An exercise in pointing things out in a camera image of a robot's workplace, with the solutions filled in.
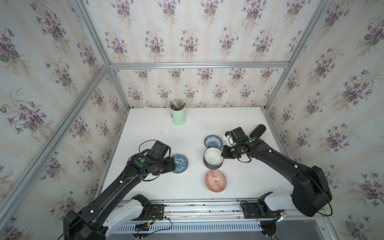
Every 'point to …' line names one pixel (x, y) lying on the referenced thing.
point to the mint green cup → (178, 117)
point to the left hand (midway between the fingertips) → (174, 168)
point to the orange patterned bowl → (216, 181)
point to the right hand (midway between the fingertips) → (223, 154)
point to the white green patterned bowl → (212, 156)
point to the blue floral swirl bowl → (182, 163)
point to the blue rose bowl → (213, 141)
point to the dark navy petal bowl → (213, 167)
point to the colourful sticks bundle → (177, 104)
